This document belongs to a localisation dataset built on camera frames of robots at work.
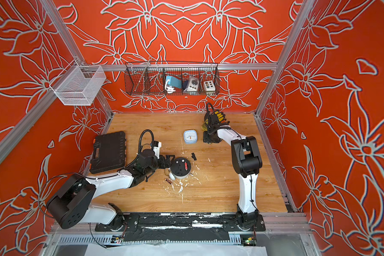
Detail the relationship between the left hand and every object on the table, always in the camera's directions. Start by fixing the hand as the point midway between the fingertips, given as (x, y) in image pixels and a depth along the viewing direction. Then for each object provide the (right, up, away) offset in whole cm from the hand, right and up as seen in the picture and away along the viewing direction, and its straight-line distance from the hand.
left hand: (170, 155), depth 88 cm
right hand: (+20, +9, +13) cm, 26 cm away
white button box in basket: (+23, +41, +7) cm, 48 cm away
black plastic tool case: (-38, +1, +7) cm, 38 cm away
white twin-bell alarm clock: (+6, -7, -1) cm, 9 cm away
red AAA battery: (+9, -6, 0) cm, 11 cm away
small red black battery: (0, -14, -2) cm, 14 cm away
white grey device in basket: (+13, +41, +3) cm, 43 cm away
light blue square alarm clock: (+12, +10, +14) cm, 21 cm away
